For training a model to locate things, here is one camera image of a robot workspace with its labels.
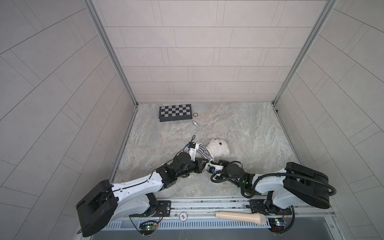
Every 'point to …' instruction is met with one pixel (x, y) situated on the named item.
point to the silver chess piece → (195, 124)
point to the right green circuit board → (277, 225)
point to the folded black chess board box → (175, 112)
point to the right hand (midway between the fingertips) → (209, 162)
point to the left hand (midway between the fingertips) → (212, 163)
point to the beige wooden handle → (256, 217)
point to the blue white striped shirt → (203, 150)
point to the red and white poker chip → (195, 114)
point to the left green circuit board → (147, 228)
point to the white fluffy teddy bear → (219, 149)
